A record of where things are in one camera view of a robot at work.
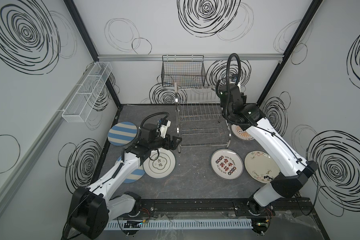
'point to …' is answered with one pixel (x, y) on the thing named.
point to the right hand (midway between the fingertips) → (232, 93)
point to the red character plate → (227, 164)
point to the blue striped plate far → (122, 133)
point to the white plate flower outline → (159, 163)
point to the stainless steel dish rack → (200, 121)
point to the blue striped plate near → (135, 175)
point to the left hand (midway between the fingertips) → (176, 137)
